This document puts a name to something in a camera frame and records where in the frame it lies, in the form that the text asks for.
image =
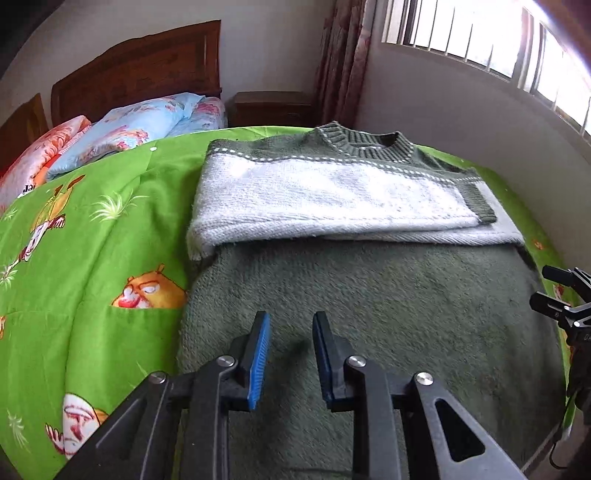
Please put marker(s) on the small wooden headboard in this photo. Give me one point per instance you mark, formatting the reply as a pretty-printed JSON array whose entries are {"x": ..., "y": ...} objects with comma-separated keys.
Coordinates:
[{"x": 23, "y": 134}]

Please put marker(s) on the wooden nightstand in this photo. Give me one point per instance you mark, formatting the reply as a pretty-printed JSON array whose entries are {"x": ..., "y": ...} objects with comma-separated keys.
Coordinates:
[{"x": 272, "y": 108}]

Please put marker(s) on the barred window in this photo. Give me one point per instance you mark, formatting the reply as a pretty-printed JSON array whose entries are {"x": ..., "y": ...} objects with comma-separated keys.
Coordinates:
[{"x": 485, "y": 32}]

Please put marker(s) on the green cartoon printed blanket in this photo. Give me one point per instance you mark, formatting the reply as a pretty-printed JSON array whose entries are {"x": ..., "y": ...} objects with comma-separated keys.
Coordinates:
[{"x": 92, "y": 277}]

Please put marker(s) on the pink floral pillow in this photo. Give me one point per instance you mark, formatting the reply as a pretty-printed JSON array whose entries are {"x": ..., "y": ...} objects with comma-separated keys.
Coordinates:
[{"x": 37, "y": 161}]

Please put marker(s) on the large wooden headboard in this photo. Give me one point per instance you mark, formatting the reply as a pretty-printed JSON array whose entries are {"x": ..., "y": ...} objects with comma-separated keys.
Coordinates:
[{"x": 138, "y": 69}]

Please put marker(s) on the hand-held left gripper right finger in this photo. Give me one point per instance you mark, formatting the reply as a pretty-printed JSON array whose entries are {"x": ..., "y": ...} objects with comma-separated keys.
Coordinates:
[{"x": 323, "y": 360}]

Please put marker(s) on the red floral curtain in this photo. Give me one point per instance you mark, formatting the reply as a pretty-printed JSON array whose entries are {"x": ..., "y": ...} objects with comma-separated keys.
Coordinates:
[{"x": 344, "y": 60}]

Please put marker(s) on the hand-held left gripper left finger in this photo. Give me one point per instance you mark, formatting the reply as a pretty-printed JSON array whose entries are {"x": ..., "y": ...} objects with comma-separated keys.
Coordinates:
[{"x": 258, "y": 360}]

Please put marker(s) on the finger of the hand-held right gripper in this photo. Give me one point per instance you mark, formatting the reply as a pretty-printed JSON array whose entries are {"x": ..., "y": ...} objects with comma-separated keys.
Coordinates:
[
  {"x": 572, "y": 278},
  {"x": 556, "y": 311}
]

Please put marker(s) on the green knit sweater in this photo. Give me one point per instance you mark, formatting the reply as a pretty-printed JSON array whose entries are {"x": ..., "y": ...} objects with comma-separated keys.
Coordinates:
[{"x": 369, "y": 286}]

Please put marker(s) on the blue floral pillow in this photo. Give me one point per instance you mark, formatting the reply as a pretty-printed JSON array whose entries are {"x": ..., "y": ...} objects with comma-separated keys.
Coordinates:
[{"x": 124, "y": 134}]

